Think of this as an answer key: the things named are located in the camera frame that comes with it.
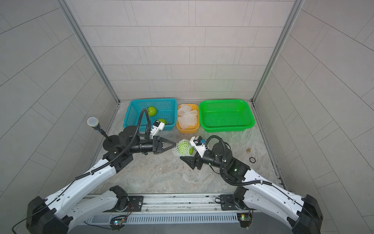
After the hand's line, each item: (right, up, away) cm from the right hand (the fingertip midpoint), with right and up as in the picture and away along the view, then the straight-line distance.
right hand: (185, 154), depth 66 cm
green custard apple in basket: (-26, +20, +36) cm, 49 cm away
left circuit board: (-30, -30, -2) cm, 42 cm away
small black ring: (+39, -9, +20) cm, 45 cm away
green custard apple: (0, +4, -6) cm, 7 cm away
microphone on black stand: (-49, 0, +25) cm, 55 cm away
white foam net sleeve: (-4, +3, -4) cm, 7 cm away
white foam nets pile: (-1, +16, +33) cm, 36 cm away
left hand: (-4, +4, -4) cm, 7 cm away
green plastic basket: (+28, +17, +42) cm, 53 cm away
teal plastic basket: (-23, +22, +42) cm, 53 cm away
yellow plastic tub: (+1, +7, +30) cm, 31 cm away
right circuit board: (+28, -31, +2) cm, 42 cm away
